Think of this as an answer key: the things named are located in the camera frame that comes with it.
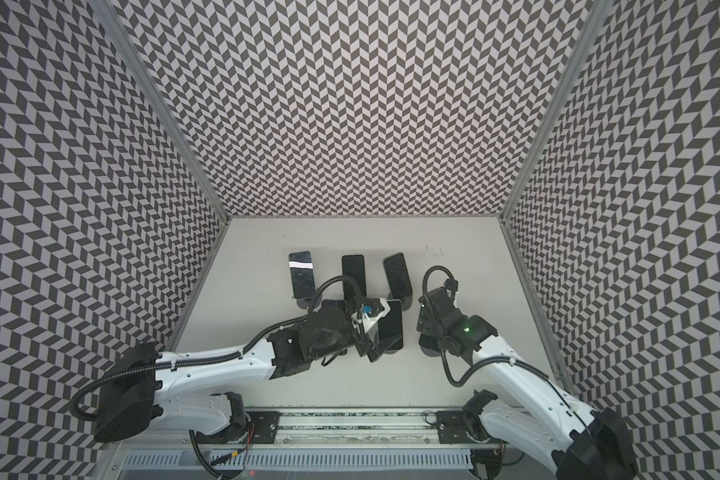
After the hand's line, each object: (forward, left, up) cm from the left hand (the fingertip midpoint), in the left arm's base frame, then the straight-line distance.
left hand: (389, 320), depth 71 cm
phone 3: (+18, -3, -8) cm, 20 cm away
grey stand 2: (-2, -12, -17) cm, 21 cm away
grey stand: (+15, +26, -20) cm, 36 cm away
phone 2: (+20, +10, -6) cm, 23 cm away
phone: (+19, +26, -8) cm, 33 cm away
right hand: (+3, -13, -10) cm, 17 cm away
